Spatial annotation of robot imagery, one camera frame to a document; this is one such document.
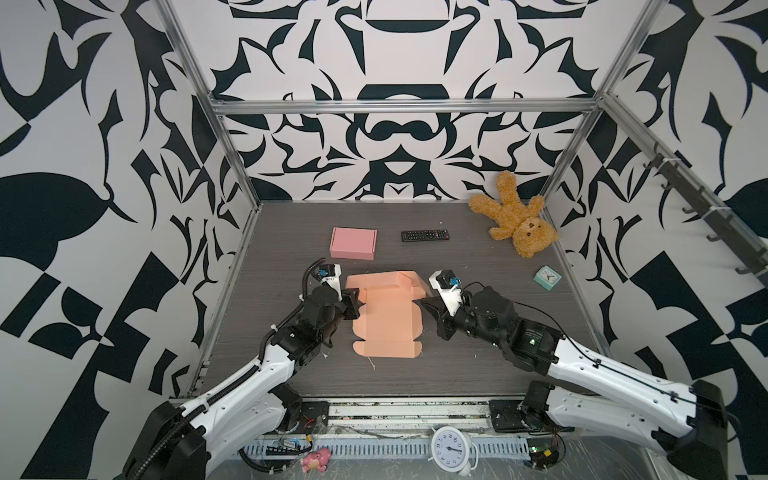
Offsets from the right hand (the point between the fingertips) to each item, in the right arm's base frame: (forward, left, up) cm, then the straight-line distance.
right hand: (422, 302), depth 70 cm
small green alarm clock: (+18, -43, -21) cm, 51 cm away
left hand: (+8, +16, -6) cm, 19 cm away
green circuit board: (-26, +32, -22) cm, 47 cm away
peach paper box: (+1, +8, -14) cm, 16 cm away
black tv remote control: (+35, +1, -20) cm, 41 cm away
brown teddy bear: (+37, -38, -14) cm, 55 cm away
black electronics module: (-28, -27, -24) cm, 46 cm away
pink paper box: (+30, +20, -17) cm, 40 cm away
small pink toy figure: (-28, +24, -18) cm, 41 cm away
